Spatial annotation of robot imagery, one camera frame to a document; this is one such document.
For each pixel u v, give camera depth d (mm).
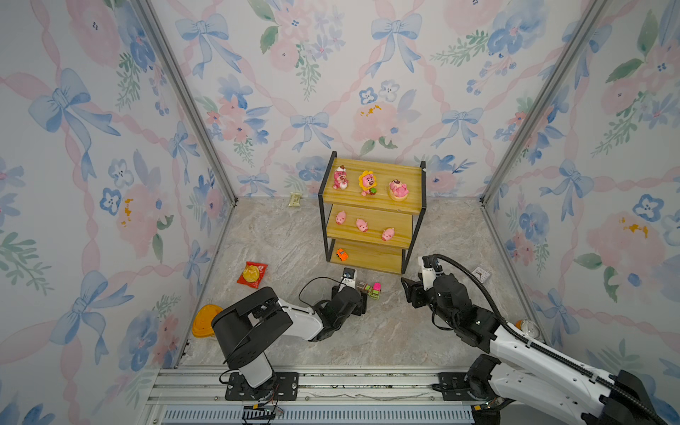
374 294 900
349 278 781
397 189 718
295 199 1182
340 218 882
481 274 945
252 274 941
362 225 860
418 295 701
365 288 900
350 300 682
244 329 470
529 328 734
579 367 451
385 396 733
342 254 997
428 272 680
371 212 723
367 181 717
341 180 743
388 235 837
